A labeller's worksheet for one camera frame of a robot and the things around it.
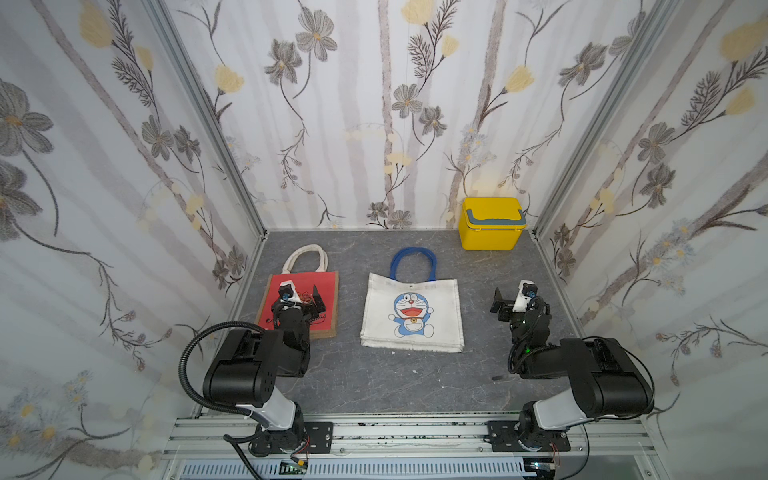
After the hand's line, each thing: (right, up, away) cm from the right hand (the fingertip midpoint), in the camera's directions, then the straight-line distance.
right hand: (518, 288), depth 88 cm
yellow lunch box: (-3, +22, +16) cm, 27 cm away
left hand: (-66, 0, +2) cm, 66 cm away
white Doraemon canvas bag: (-31, -9, +7) cm, 34 cm away
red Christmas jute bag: (-61, 0, +17) cm, 64 cm away
